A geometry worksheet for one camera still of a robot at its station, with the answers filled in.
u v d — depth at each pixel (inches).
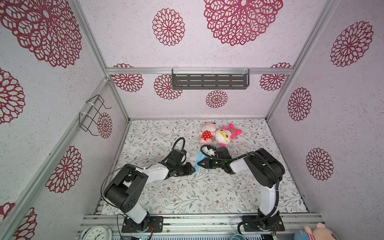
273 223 24.6
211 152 36.0
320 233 26.0
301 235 25.5
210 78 37.3
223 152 31.4
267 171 20.8
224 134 39.5
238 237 26.6
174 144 29.3
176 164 29.0
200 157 38.3
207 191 33.5
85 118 28.6
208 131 41.4
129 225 28.6
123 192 17.9
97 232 27.0
